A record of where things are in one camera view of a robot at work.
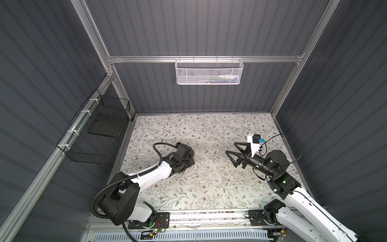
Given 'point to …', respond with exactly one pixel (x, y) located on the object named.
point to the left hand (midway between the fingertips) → (193, 160)
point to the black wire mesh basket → (92, 136)
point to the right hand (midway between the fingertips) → (233, 149)
